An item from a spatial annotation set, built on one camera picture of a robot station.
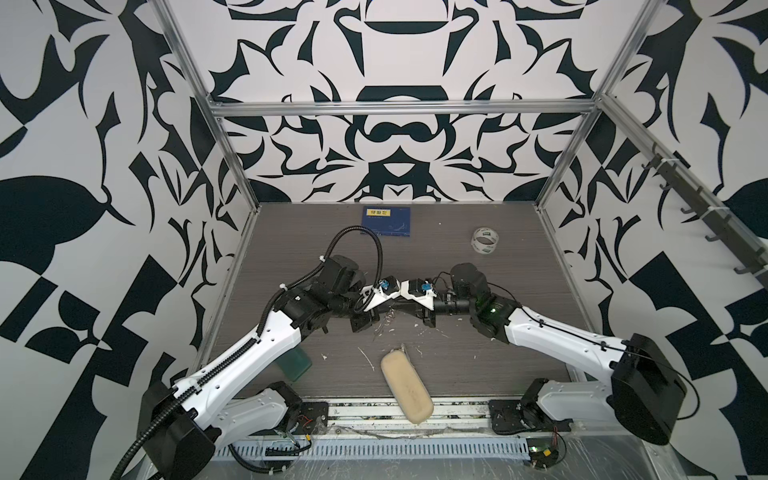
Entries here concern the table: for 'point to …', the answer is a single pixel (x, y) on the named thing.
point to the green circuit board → (543, 452)
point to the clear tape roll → (484, 240)
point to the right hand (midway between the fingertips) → (396, 300)
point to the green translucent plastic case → (296, 363)
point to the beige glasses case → (408, 385)
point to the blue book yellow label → (387, 221)
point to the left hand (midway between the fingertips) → (388, 299)
